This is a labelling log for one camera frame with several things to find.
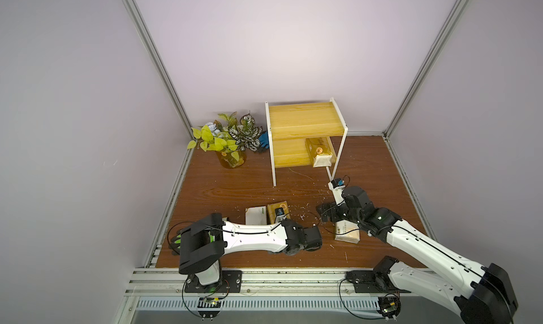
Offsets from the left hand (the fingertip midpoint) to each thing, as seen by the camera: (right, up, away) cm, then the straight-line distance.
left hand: (293, 244), depth 79 cm
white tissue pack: (-15, +9, +5) cm, 18 cm away
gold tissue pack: (-9, +11, +4) cm, 14 cm away
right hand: (+13, +16, 0) cm, 21 cm away
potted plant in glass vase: (-26, +41, +6) cm, 49 cm away
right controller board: (+32, -17, -10) cm, 38 cm away
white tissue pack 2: (+20, +6, +1) cm, 21 cm away
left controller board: (-30, -17, -8) cm, 35 cm away
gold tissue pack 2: (+11, +36, +2) cm, 37 cm away
